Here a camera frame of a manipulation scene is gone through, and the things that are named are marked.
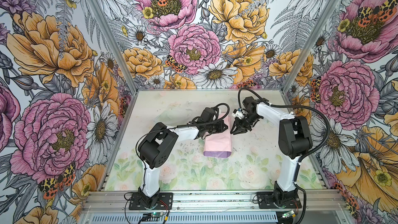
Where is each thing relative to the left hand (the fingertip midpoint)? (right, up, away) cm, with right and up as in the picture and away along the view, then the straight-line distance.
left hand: (227, 130), depth 91 cm
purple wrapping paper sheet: (-5, -6, -6) cm, 10 cm away
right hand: (+3, -2, -3) cm, 5 cm away
